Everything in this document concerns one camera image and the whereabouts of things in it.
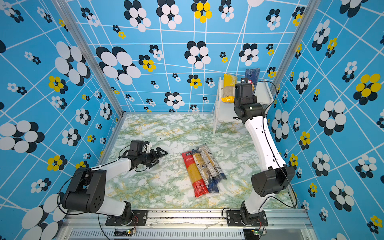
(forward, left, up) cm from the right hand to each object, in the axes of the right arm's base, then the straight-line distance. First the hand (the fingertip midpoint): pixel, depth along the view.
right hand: (250, 98), depth 75 cm
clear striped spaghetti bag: (-23, +17, -34) cm, 45 cm away
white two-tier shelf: (+16, +8, -24) cm, 30 cm away
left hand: (-15, +48, -31) cm, 59 cm away
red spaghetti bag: (-33, +26, -34) cm, 54 cm away
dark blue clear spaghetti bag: (-32, +20, -34) cm, 51 cm away
